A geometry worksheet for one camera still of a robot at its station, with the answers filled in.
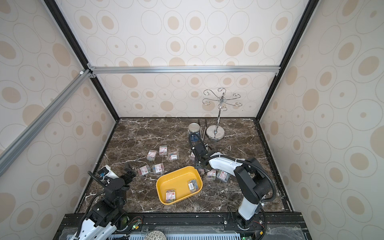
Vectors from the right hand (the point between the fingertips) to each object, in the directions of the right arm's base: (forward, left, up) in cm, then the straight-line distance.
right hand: (206, 163), depth 94 cm
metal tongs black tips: (+20, +3, 0) cm, 20 cm away
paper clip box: (+3, +36, +1) cm, 36 cm away
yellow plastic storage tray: (-12, +16, 0) cm, 20 cm away
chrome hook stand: (+25, -7, +1) cm, 26 cm away
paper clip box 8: (-8, -10, 0) cm, 13 cm away
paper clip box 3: (+4, +21, +1) cm, 22 cm away
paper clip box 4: (-7, +37, +2) cm, 38 cm away
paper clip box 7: (-8, -3, +1) cm, 9 cm away
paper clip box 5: (-6, +29, +2) cm, 30 cm away
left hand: (-12, +41, +14) cm, 45 cm away
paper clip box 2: (+7, +29, +2) cm, 30 cm away
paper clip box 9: (-7, +3, +3) cm, 8 cm away
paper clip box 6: (+3, +9, +1) cm, 10 cm away
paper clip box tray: (-21, +19, +1) cm, 29 cm away
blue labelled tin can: (+21, +9, +9) cm, 24 cm away
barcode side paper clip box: (-15, +7, +1) cm, 17 cm away
